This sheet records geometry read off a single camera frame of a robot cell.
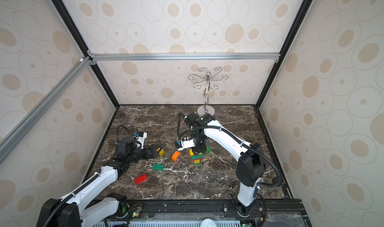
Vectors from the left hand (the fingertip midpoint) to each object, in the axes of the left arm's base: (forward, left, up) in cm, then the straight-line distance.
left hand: (160, 147), depth 82 cm
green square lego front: (-5, -21, -11) cm, 24 cm away
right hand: (+1, -22, 0) cm, 23 cm away
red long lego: (-13, +11, -12) cm, 21 cm away
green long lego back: (-6, -21, +1) cm, 22 cm away
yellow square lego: (-5, -20, -8) cm, 22 cm away
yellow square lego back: (-4, -17, +2) cm, 18 cm away
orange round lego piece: (0, -7, -10) cm, 12 cm away
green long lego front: (-6, +2, -12) cm, 14 cm away
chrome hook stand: (+38, -26, +19) cm, 50 cm away
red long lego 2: (-4, -21, -5) cm, 22 cm away
